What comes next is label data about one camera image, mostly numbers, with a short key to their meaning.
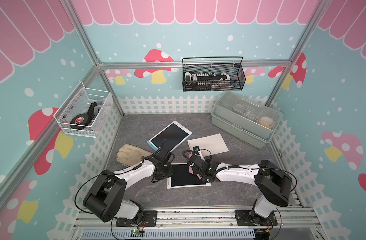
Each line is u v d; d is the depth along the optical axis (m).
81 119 0.69
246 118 0.92
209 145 1.05
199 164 0.67
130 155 0.97
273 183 0.46
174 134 1.10
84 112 0.73
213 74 0.91
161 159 0.70
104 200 0.43
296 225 0.74
